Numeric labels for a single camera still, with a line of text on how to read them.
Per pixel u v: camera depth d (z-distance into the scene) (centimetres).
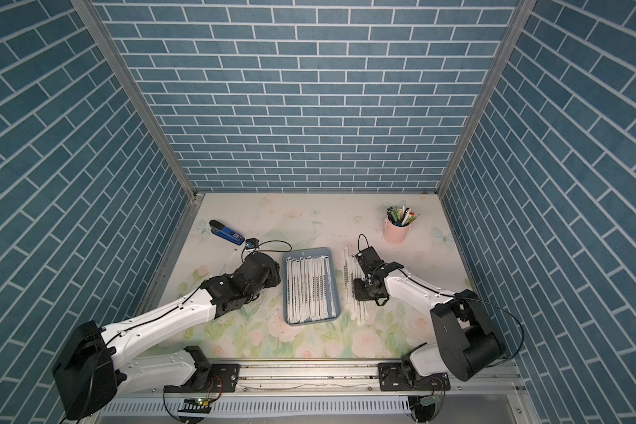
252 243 72
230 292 60
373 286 65
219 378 73
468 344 43
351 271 96
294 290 91
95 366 38
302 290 91
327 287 91
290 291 90
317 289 91
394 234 101
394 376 74
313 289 91
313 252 99
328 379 75
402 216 99
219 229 103
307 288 91
